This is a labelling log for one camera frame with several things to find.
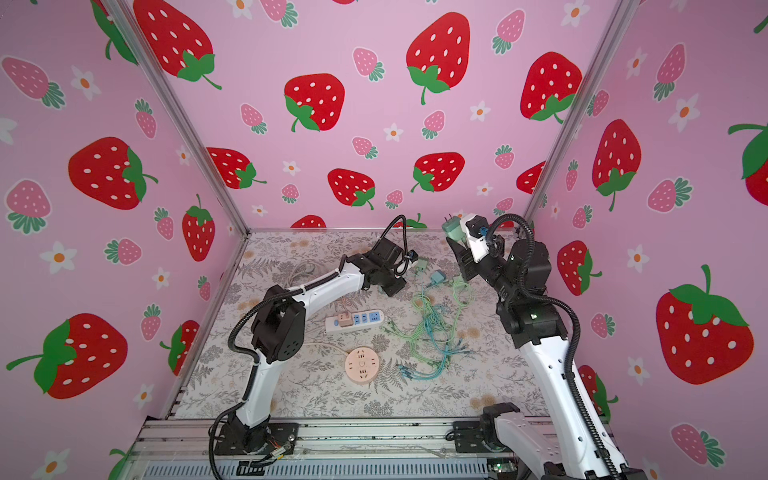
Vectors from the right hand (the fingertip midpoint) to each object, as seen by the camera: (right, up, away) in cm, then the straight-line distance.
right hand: (458, 231), depth 65 cm
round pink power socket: (-23, -37, +19) cm, 48 cm away
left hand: (-12, -13, +31) cm, 36 cm away
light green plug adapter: (+8, -15, +38) cm, 42 cm away
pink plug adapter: (-29, -25, +24) cm, 45 cm away
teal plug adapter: (+1, -13, +39) cm, 42 cm away
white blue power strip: (-25, -25, +28) cm, 46 cm away
